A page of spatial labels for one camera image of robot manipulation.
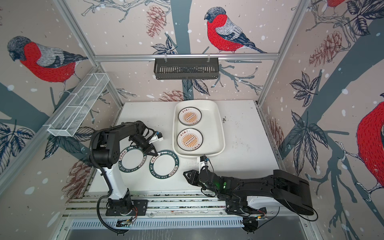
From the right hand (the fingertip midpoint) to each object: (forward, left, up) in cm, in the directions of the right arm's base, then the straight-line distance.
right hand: (182, 177), depth 76 cm
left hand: (+15, +20, -6) cm, 26 cm away
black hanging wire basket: (+70, +3, +20) cm, 73 cm away
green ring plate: (+9, +12, -8) cm, 17 cm away
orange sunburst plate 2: (+27, -1, -6) cm, 27 cm away
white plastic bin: (+38, -16, -7) cm, 42 cm away
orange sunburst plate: (+47, +1, -5) cm, 47 cm away
